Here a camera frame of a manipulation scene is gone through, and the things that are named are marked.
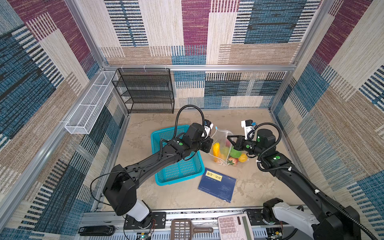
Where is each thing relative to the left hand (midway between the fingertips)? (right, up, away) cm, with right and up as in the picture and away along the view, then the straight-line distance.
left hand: (213, 139), depth 78 cm
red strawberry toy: (+12, -14, +11) cm, 21 cm away
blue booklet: (+3, -26, +6) cm, 27 cm away
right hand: (+7, 0, -2) cm, 7 cm away
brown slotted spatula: (-15, -42, -7) cm, 45 cm away
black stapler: (-53, -39, -11) cm, 67 cm away
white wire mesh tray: (-77, +13, +15) cm, 79 cm away
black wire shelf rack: (-45, +32, +32) cm, 64 cm away
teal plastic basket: (-14, -19, +13) cm, 27 cm away
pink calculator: (+9, -40, -8) cm, 42 cm away
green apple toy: (+13, -9, +8) cm, 18 cm away
